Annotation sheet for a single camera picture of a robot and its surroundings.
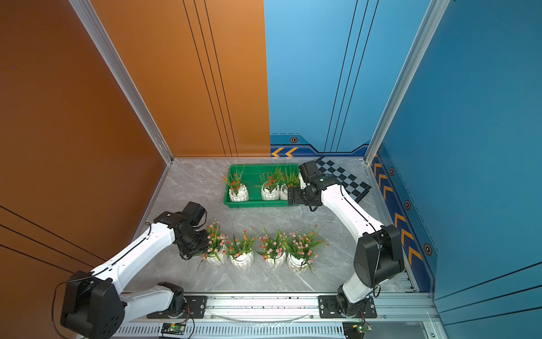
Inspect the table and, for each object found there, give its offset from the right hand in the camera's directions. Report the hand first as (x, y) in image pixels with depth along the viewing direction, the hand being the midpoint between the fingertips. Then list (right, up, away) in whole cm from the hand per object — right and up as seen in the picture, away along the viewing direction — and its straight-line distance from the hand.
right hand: (298, 198), depth 86 cm
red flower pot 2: (-12, +5, +10) cm, 16 cm away
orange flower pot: (-3, +8, +8) cm, 11 cm away
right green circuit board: (+18, -43, -16) cm, 49 cm away
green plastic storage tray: (-21, +9, +8) cm, 24 cm away
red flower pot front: (-10, -16, -13) cm, 23 cm away
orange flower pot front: (-23, -18, -9) cm, 30 cm away
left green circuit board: (-45, -43, -15) cm, 64 cm away
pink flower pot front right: (-1, -16, -14) cm, 21 cm away
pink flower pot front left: (-30, -18, -13) cm, 38 cm away
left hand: (-36, -18, -4) cm, 41 cm away
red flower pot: (-27, +2, +10) cm, 29 cm away
